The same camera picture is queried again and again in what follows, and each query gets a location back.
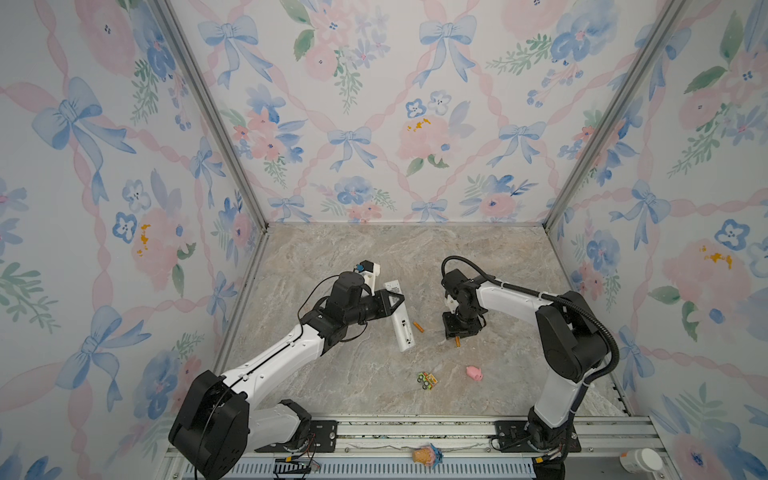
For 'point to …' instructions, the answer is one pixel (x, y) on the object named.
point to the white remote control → (400, 320)
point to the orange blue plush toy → (429, 456)
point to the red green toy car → (427, 379)
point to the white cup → (641, 460)
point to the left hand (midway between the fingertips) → (404, 297)
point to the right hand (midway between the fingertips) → (452, 333)
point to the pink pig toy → (475, 372)
